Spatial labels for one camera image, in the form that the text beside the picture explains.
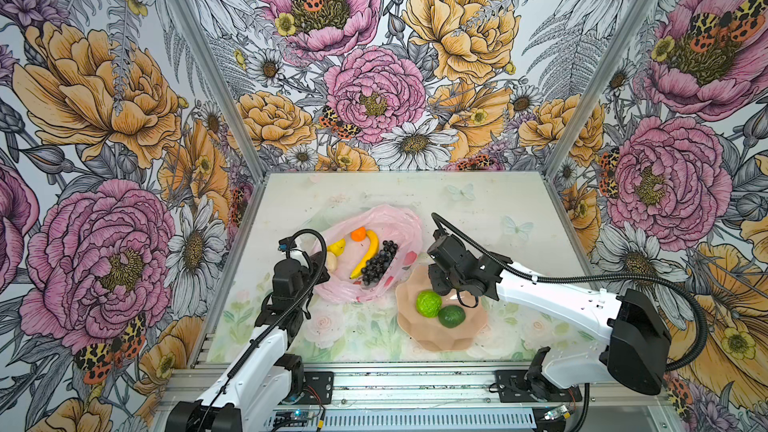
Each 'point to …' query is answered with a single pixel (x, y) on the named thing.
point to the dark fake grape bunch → (374, 268)
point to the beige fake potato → (332, 261)
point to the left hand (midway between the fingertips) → (323, 261)
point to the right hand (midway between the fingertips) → (440, 282)
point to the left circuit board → (293, 418)
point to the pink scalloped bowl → (429, 333)
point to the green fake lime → (428, 303)
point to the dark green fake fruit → (451, 316)
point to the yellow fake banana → (372, 254)
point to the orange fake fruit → (359, 234)
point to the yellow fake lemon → (338, 247)
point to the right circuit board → (560, 412)
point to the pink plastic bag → (395, 224)
